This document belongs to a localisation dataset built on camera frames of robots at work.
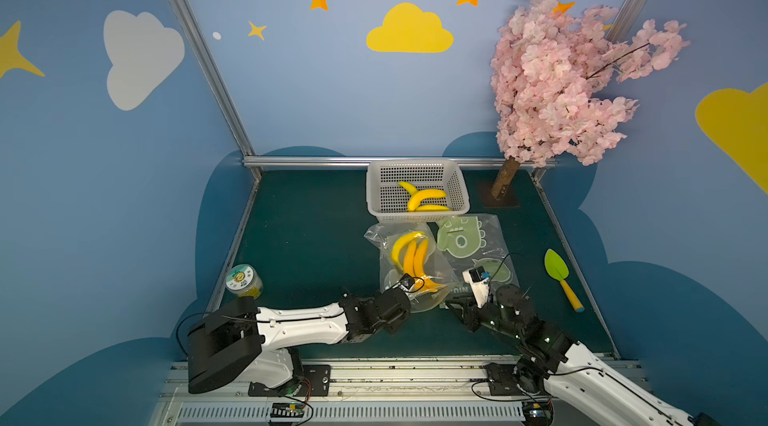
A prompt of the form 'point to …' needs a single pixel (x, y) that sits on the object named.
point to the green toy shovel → (559, 270)
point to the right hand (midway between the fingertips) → (454, 296)
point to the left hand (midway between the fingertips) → (400, 301)
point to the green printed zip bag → (468, 241)
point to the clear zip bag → (385, 236)
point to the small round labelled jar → (244, 280)
